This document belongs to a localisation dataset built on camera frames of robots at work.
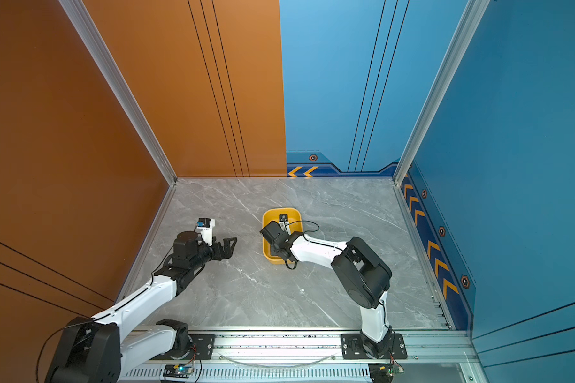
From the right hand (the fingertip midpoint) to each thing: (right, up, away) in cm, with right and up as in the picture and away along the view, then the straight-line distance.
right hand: (278, 245), depth 93 cm
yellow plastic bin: (-3, -2, -9) cm, 9 cm away
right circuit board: (+33, -33, -24) cm, 52 cm away
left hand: (-19, +4, -6) cm, 20 cm away
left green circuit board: (-29, -33, -22) cm, 50 cm away
